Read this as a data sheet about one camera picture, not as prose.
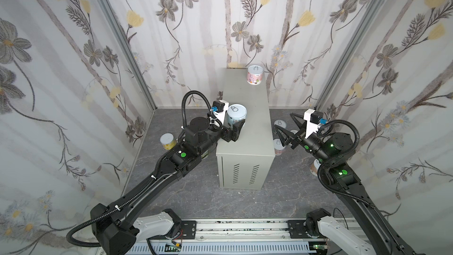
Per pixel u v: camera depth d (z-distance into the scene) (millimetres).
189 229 732
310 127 534
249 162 646
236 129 574
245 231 748
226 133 580
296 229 736
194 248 702
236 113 643
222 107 540
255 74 800
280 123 1049
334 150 477
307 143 564
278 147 913
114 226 373
